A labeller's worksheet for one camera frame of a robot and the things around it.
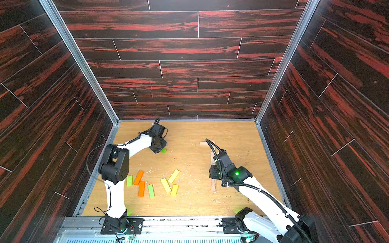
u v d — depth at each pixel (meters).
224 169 0.59
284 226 0.40
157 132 0.82
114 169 0.55
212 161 0.96
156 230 0.74
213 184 0.86
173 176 0.91
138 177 0.92
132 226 0.73
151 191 0.85
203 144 1.08
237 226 0.68
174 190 0.85
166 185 0.87
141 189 0.86
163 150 0.99
